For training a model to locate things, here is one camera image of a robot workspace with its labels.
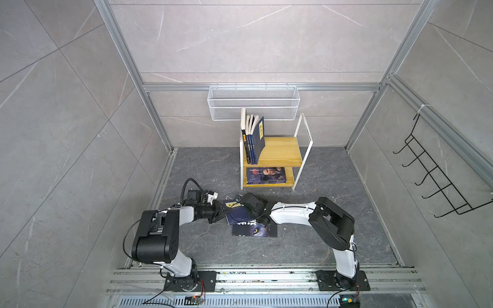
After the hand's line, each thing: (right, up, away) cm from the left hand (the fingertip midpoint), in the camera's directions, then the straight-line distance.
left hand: (233, 209), depth 89 cm
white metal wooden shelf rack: (+22, +20, +12) cm, 32 cm away
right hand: (+11, +2, +6) cm, 13 cm away
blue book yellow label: (+12, +32, -5) cm, 34 cm away
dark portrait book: (+16, +13, +7) cm, 22 cm away
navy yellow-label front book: (+2, -1, -1) cm, 2 cm away
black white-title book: (+9, -9, -3) cm, 13 cm away
